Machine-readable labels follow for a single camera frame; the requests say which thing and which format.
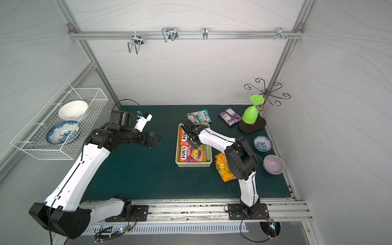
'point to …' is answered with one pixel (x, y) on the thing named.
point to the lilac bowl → (273, 165)
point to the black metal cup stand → (267, 95)
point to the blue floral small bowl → (262, 143)
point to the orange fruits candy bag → (184, 139)
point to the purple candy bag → (230, 117)
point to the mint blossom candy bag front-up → (199, 117)
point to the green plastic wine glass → (250, 115)
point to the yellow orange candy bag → (223, 166)
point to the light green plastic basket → (209, 158)
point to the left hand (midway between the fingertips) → (153, 135)
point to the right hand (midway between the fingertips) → (202, 135)
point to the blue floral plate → (62, 132)
